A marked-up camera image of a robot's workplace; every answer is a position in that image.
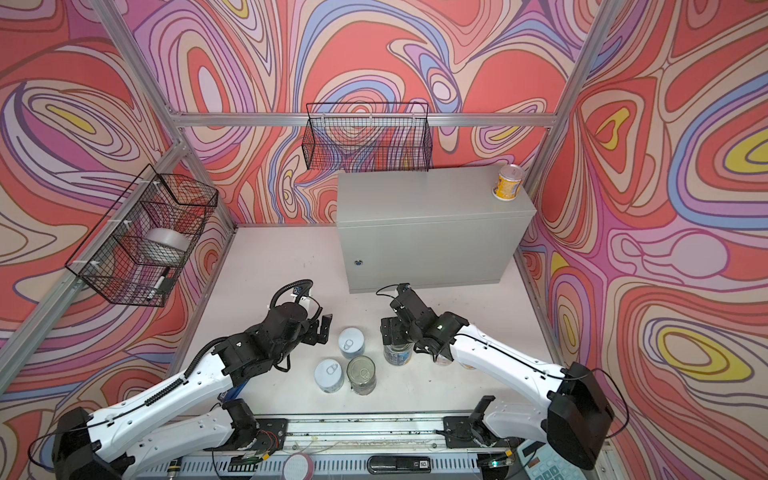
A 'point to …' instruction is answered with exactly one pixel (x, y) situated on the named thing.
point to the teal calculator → (541, 464)
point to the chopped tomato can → (361, 374)
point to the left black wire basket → (137, 252)
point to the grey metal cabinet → (406, 229)
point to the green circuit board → (243, 463)
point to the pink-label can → (442, 361)
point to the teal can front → (329, 376)
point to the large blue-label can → (398, 354)
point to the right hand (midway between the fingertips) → (398, 333)
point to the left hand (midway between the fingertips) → (321, 312)
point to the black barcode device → (399, 465)
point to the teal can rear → (351, 343)
